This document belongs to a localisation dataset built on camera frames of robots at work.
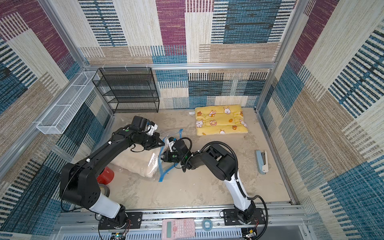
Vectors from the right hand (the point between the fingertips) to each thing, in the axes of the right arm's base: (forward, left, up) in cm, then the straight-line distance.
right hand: (161, 157), depth 93 cm
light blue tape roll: (-34, -28, -3) cm, 44 cm away
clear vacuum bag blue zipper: (-10, -2, +7) cm, 12 cm away
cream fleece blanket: (-4, +8, +2) cm, 9 cm away
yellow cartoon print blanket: (+28, -39, +1) cm, 48 cm away
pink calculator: (-36, -11, -1) cm, 37 cm away
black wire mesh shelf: (+47, +27, +16) cm, 56 cm away
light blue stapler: (-4, -60, 0) cm, 60 cm away
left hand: (+2, -5, +13) cm, 14 cm away
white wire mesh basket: (+2, +44, +32) cm, 55 cm away
